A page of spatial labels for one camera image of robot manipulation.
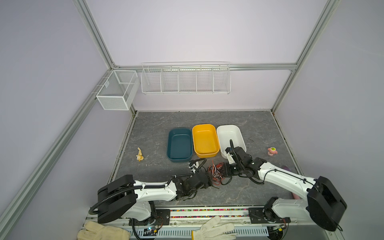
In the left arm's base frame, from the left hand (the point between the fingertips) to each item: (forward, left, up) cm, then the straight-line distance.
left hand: (207, 179), depth 81 cm
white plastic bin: (+34, -17, -4) cm, 38 cm away
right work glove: (-23, +1, -4) cm, 23 cm away
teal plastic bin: (+25, +16, -2) cm, 30 cm away
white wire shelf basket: (+60, +8, +25) cm, 66 cm away
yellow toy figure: (+18, +41, -3) cm, 45 cm away
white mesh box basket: (+58, +56, +19) cm, 83 cm away
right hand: (+4, -9, +1) cm, 10 cm away
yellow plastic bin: (+26, -2, -3) cm, 26 cm away
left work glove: (-19, +56, -3) cm, 60 cm away
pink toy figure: (+16, -43, -1) cm, 45 cm away
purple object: (+5, -48, -4) cm, 49 cm away
